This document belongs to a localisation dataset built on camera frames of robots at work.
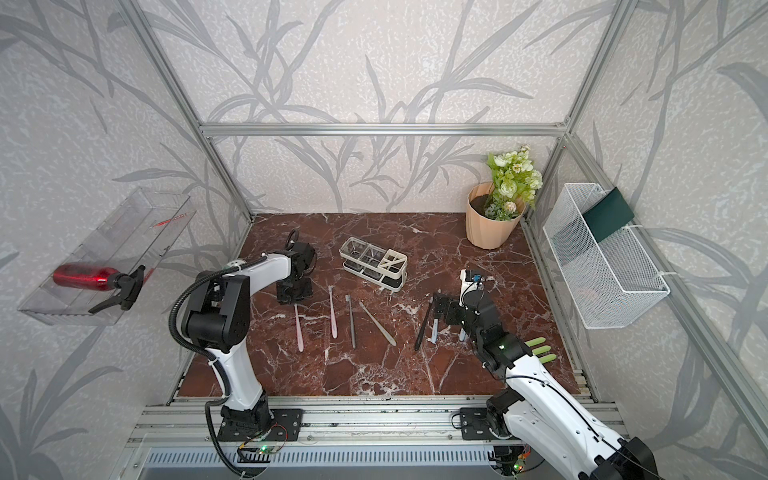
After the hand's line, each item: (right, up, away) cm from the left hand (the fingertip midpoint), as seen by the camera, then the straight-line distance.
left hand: (299, 300), depth 97 cm
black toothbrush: (+40, -8, -7) cm, 41 cm away
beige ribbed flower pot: (+62, +23, +5) cm, 66 cm away
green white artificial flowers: (+69, +38, -4) cm, 79 cm away
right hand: (+47, +5, -15) cm, 49 cm away
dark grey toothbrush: (+16, 0, 0) cm, 16 cm away
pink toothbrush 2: (+12, -4, -3) cm, 13 cm away
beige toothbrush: (+27, -7, -6) cm, 29 cm away
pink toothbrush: (+4, -10, -10) cm, 15 cm away
